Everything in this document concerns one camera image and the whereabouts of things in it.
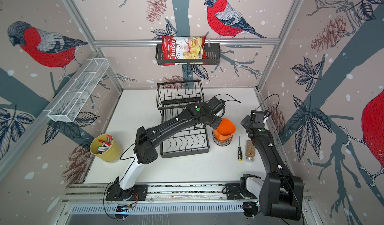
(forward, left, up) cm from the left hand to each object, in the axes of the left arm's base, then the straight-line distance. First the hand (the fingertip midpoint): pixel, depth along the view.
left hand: (217, 121), depth 80 cm
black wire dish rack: (+17, +25, +1) cm, 31 cm away
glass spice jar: (-11, -19, -14) cm, 26 cm away
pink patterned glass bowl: (-8, -3, -10) cm, 13 cm away
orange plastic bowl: (-5, -4, -2) cm, 6 cm away
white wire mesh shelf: (+7, +74, +12) cm, 76 cm away
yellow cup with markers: (-10, +62, -10) cm, 63 cm away
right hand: (+1, -20, -6) cm, 21 cm away
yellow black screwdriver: (-12, -14, -17) cm, 25 cm away
